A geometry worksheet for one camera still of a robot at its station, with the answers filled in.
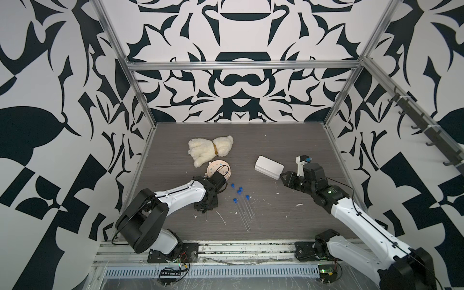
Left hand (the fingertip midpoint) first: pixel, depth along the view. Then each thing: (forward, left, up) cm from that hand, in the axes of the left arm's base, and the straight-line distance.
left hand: (208, 202), depth 87 cm
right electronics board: (-29, -48, -1) cm, 56 cm away
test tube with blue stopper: (0, -13, 0) cm, 13 cm away
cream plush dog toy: (+24, +2, +10) cm, 26 cm away
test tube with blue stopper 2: (+2, -19, 0) cm, 19 cm away
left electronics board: (-28, +15, -3) cm, 32 cm away
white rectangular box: (+16, -31, +4) cm, 35 cm away
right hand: (+7, -34, +14) cm, 38 cm away
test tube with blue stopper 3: (+4, -15, +1) cm, 16 cm away
